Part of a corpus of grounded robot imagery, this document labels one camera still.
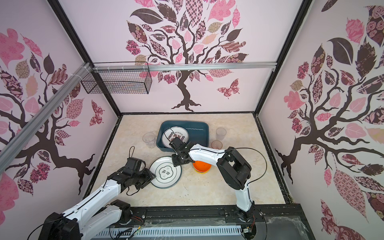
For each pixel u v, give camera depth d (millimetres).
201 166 824
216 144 992
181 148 692
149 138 1019
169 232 697
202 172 838
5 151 495
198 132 1095
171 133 1067
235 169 488
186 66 926
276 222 715
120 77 1626
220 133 1016
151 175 820
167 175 859
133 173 665
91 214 442
